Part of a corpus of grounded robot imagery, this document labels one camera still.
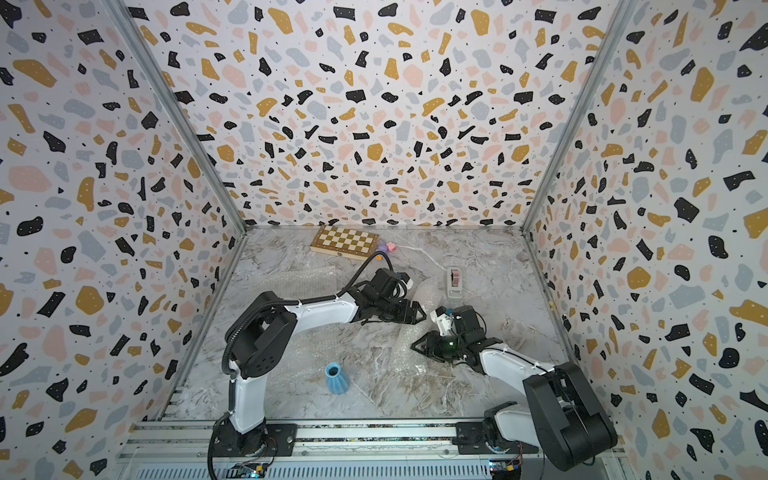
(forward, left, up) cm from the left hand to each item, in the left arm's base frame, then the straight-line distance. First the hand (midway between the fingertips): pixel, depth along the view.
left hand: (423, 316), depth 89 cm
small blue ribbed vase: (-19, +23, +2) cm, 30 cm away
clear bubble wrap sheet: (+6, -2, +2) cm, 7 cm away
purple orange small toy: (+32, +13, -5) cm, 35 cm away
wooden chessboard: (+34, +27, -4) cm, 44 cm away
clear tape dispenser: (+15, -12, -4) cm, 19 cm away
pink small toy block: (+32, +10, -5) cm, 34 cm away
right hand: (-9, +2, -3) cm, 10 cm away
